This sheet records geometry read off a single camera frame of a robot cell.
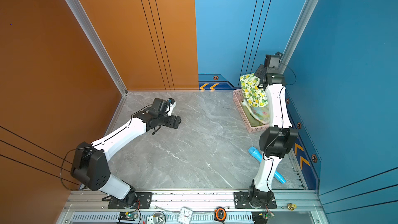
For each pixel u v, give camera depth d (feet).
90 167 1.41
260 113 3.36
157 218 2.08
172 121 2.54
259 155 2.78
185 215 2.24
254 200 2.19
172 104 2.61
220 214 2.20
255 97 2.86
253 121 3.23
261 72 2.48
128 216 2.32
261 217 2.29
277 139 1.56
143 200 2.43
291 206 2.30
